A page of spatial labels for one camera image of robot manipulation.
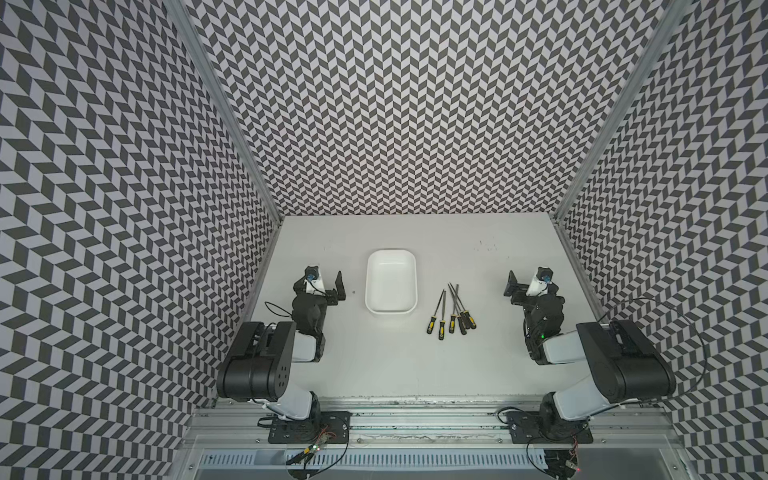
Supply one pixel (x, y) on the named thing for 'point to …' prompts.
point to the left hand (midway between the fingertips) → (325, 273)
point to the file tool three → (452, 323)
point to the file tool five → (470, 319)
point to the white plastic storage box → (391, 282)
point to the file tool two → (442, 326)
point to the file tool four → (458, 317)
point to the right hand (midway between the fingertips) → (525, 276)
